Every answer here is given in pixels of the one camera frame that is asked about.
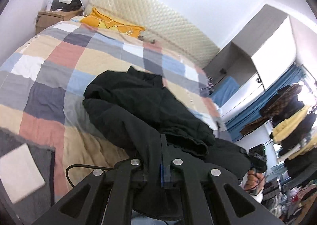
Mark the wooden bedside table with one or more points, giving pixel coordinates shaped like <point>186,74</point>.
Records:
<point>45,19</point>

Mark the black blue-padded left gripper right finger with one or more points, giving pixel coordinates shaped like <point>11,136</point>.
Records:
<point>206,186</point>

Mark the white paper sheet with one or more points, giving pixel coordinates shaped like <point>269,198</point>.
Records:
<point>19,174</point>

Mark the cream quilted headboard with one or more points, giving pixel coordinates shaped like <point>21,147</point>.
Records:
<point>162,25</point>

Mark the plaid patchwork bed quilt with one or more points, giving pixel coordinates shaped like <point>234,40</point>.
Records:
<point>43,82</point>

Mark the person's right hand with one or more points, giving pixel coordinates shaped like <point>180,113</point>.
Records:
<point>254,181</point>

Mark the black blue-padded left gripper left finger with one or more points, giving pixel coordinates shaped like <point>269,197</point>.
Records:
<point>103,197</point>

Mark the grey white wardrobe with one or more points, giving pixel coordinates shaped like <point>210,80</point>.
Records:
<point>255,58</point>

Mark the white spray bottle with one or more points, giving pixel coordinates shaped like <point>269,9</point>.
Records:
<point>48,5</point>

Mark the hanging clothes pile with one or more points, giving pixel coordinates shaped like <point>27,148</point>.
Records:
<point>293,129</point>

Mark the yellow pillow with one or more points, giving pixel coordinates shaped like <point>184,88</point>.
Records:
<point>100,20</point>

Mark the black bag on nightstand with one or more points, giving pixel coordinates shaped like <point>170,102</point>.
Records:
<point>75,5</point>

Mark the blue curtain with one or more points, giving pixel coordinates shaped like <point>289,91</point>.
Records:
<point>293,75</point>

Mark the blue cloth on chair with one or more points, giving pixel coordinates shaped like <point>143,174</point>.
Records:
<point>225,91</point>

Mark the grey fleece blanket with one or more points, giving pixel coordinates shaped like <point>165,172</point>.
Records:
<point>26,211</point>

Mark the black puffer jacket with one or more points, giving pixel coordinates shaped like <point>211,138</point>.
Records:
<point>136,112</point>

